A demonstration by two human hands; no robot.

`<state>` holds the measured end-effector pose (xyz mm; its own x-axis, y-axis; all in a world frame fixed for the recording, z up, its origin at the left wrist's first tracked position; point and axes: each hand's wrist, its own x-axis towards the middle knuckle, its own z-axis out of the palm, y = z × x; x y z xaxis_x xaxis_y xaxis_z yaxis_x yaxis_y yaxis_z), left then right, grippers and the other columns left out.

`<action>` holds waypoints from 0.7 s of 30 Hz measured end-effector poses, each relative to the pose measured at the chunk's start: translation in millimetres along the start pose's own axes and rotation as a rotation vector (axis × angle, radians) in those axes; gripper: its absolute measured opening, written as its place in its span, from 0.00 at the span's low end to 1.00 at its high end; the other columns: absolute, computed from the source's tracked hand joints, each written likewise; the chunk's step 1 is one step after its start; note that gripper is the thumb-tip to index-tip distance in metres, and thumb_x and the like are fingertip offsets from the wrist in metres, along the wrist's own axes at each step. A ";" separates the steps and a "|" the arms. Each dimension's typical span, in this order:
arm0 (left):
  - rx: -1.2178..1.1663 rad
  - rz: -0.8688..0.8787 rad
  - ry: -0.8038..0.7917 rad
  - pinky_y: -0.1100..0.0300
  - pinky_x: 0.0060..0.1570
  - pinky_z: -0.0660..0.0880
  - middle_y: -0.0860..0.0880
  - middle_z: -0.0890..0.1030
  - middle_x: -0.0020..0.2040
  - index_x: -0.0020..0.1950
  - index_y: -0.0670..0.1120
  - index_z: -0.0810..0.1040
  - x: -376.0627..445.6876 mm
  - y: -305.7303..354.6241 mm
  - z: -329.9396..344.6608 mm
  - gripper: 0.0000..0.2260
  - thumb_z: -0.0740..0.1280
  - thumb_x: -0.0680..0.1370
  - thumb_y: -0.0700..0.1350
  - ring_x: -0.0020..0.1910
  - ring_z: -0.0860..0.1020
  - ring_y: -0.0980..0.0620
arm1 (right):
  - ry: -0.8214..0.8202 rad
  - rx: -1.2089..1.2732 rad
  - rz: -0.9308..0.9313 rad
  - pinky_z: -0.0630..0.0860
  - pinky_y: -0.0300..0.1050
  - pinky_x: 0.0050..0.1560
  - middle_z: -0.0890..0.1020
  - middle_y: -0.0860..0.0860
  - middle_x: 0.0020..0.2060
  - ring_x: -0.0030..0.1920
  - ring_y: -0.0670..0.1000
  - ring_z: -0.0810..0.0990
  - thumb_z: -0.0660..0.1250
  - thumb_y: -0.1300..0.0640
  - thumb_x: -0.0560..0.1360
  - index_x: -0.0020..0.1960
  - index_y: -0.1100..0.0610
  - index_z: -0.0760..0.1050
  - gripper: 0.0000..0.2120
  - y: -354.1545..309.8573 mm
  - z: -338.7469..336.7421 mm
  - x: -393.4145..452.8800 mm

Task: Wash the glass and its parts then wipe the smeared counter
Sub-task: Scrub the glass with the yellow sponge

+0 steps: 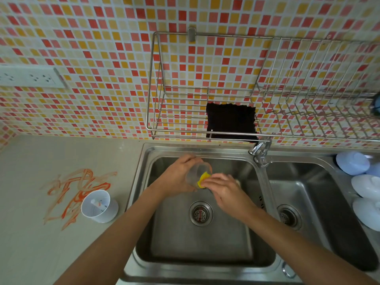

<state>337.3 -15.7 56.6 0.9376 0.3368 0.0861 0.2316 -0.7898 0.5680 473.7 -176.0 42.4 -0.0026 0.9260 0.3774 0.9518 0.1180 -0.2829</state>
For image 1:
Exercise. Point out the person's right forearm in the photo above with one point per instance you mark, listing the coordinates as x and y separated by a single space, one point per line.
302 249

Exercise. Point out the blue dish brush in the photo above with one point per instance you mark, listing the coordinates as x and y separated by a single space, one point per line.
376 105

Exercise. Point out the white plastic cup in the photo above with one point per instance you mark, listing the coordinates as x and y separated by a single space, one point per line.
108 214

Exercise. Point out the metal sink drain strainer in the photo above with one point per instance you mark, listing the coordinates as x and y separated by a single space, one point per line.
201 214
289 217

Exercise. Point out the clear plastic cup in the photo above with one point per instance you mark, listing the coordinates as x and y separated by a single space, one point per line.
193 175

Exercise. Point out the pale blue bowl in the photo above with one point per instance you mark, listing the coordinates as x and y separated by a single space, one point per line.
374 170
352 163

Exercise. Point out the orange sauce smear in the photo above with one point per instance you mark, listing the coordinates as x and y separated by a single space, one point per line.
104 186

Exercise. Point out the black cloth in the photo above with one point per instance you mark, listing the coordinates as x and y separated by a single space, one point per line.
230 120

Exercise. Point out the person's right hand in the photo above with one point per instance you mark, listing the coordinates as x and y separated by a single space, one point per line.
230 195

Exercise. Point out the green and yellow sponge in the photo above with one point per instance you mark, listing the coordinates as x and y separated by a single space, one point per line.
203 178

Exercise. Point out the stainless steel double sink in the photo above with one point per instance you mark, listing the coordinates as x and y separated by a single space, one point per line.
202 246

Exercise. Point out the round sink hole cap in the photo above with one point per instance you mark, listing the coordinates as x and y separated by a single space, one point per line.
282 270

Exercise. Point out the white bowl with label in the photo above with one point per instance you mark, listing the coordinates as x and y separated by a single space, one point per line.
366 213

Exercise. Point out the person's left hand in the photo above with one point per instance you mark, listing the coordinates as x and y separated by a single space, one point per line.
172 181

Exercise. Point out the person's left forearm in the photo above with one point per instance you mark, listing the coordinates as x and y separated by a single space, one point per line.
112 243

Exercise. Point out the beige countertop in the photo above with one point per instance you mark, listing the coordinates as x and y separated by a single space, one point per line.
29 249

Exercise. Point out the chrome faucet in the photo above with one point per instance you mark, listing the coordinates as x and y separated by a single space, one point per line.
256 148

